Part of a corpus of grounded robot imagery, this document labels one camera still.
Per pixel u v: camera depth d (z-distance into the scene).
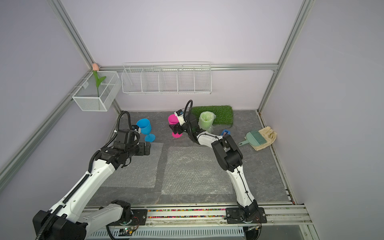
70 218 0.39
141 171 0.89
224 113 1.15
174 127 0.89
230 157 0.59
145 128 0.91
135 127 0.69
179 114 0.87
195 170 0.89
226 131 1.04
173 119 0.93
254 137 1.02
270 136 1.06
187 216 0.76
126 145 0.58
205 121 0.93
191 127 0.79
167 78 1.06
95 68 0.89
